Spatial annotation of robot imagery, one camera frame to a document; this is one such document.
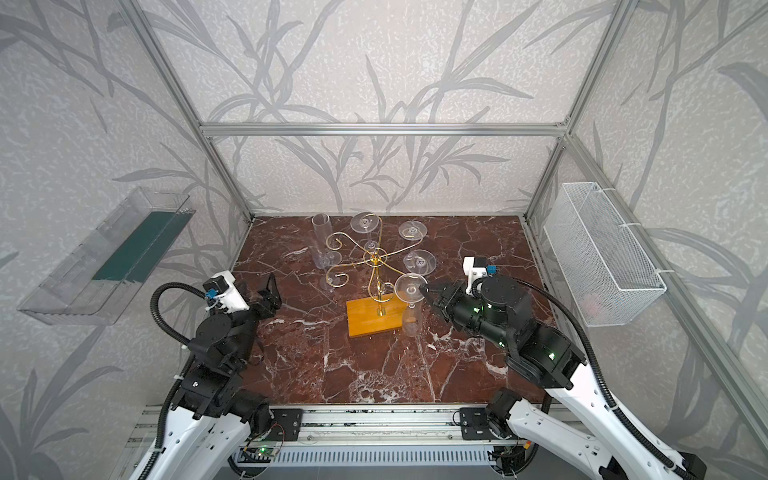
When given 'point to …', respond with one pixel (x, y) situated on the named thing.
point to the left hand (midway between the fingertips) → (267, 269)
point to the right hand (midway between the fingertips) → (418, 278)
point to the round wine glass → (407, 289)
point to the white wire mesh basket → (609, 277)
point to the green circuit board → (266, 451)
